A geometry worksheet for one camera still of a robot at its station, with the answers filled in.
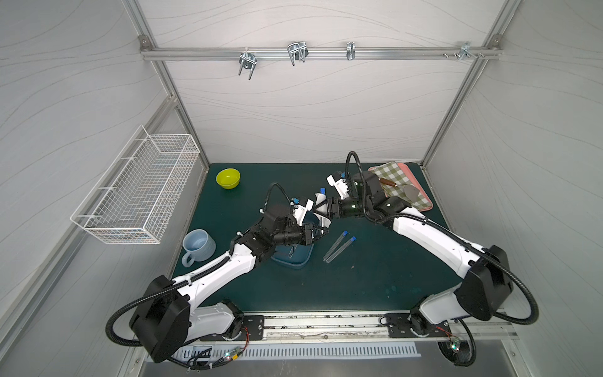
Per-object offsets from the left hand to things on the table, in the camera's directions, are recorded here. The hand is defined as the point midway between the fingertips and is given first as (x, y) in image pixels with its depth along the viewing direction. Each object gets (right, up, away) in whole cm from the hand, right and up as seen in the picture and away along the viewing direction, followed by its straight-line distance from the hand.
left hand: (327, 233), depth 72 cm
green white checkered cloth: (+38, +21, +44) cm, 62 cm away
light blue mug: (-49, -8, +18) cm, 52 cm away
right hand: (-3, +8, +3) cm, 9 cm away
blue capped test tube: (-11, -4, -5) cm, 13 cm away
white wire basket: (-57, +11, -4) cm, 59 cm away
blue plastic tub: (-12, -12, +16) cm, 23 cm away
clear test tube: (-1, +13, +2) cm, 14 cm away
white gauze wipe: (-2, +11, +2) cm, 12 cm away
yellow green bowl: (-45, +18, +39) cm, 62 cm away
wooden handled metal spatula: (+43, +12, +37) cm, 58 cm away
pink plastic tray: (+45, +21, +44) cm, 66 cm away
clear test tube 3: (+7, -10, +18) cm, 22 cm away
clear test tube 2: (+5, -8, +18) cm, 21 cm away
